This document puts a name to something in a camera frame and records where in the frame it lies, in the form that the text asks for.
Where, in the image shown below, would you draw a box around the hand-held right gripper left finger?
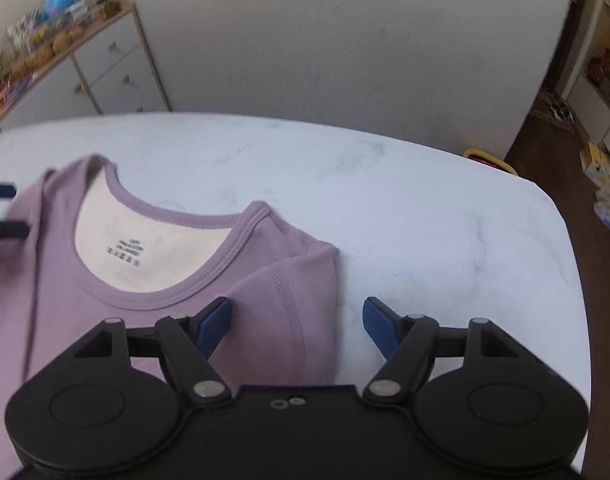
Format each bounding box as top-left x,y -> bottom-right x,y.
72,297 -> 233,403

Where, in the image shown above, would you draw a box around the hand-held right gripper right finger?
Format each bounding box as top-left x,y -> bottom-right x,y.
361,297 -> 523,403

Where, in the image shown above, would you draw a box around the purple long-sleeve sweater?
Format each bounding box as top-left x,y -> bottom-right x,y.
0,154 -> 342,480

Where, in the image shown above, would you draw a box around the clutter of toys on cabinet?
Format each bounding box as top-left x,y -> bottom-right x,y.
0,10 -> 86,116

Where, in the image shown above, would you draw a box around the white drawer cabinet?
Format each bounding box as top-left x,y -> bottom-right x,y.
0,0 -> 173,128

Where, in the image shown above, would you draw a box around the blue round toy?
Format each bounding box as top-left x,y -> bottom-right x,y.
44,0 -> 88,18

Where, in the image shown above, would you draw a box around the trash bin with yellow rim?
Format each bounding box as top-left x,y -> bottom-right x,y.
462,147 -> 518,176

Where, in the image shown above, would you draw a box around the white and purple shoes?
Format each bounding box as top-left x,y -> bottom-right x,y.
592,187 -> 610,231

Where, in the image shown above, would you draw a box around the brown doormat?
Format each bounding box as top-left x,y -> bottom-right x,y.
530,91 -> 590,136

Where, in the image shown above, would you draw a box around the yellow tissue box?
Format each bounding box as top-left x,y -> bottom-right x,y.
580,141 -> 610,186

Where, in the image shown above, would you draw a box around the open shelf nook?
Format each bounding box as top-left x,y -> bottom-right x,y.
560,0 -> 610,146

